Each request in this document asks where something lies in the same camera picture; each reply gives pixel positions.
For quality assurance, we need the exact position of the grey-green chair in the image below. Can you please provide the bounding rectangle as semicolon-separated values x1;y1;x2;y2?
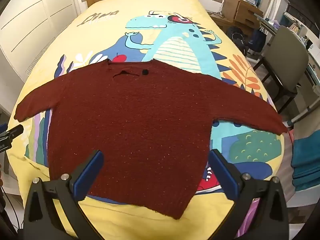
252;25;310;114

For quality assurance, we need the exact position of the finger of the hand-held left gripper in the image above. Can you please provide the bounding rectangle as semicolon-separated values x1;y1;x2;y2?
5;124;24;139

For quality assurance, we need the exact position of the stack of teal towels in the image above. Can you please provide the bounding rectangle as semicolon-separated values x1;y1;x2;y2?
290;129;320;193

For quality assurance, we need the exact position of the yellow dinosaur printed blanket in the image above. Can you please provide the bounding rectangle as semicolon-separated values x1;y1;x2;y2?
6;0;285;240

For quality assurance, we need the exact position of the wooden drawer cabinet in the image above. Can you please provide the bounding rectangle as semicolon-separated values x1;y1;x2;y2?
221;0;264;23

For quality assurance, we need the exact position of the white wardrobe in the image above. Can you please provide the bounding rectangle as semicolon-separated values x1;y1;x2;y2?
0;0;88;85

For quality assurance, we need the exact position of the black backpack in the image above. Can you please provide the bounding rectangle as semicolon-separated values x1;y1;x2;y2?
226;26;248;55

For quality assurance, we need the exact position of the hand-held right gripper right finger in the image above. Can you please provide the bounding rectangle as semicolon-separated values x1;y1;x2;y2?
209;149;295;240

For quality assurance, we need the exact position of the navy backpack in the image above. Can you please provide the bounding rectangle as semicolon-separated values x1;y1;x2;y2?
246;29;267;55

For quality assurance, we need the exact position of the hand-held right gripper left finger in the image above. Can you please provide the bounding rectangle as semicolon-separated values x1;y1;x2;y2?
22;150;104;240

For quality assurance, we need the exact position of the dark red knitted sweater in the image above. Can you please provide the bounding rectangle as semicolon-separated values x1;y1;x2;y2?
14;59;288;220

